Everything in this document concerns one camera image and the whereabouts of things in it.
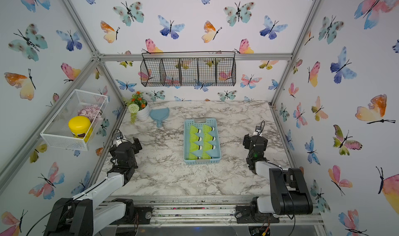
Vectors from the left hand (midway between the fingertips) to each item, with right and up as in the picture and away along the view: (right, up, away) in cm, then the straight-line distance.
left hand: (127, 140), depth 85 cm
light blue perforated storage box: (+40, -4, +12) cm, 42 cm away
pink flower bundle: (-7, +14, -16) cm, 23 cm away
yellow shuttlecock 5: (+36, -5, +8) cm, 37 cm away
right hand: (+73, +3, +5) cm, 73 cm away
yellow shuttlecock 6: (+44, -5, +9) cm, 45 cm away
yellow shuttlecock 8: (+43, -10, +4) cm, 44 cm away
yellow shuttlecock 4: (+44, 0, +13) cm, 46 cm away
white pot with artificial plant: (-1, +19, +16) cm, 25 cm away
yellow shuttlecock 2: (+43, +5, +16) cm, 46 cm away
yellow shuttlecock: (+35, +4, +16) cm, 39 cm away
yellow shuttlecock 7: (+35, -10, +3) cm, 37 cm away
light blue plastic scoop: (+9, +15, +30) cm, 34 cm away
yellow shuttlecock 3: (+36, -1, +12) cm, 38 cm away
